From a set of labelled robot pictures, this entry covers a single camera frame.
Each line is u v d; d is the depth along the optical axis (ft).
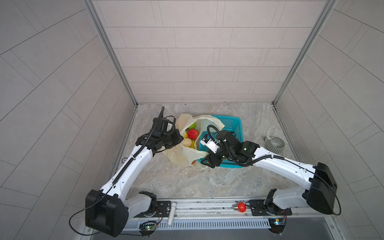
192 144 2.94
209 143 2.15
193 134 3.04
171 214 2.24
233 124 3.25
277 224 2.22
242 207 2.31
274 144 3.06
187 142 2.86
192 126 3.19
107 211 1.20
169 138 2.15
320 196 1.27
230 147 1.86
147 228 2.11
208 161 2.12
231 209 2.37
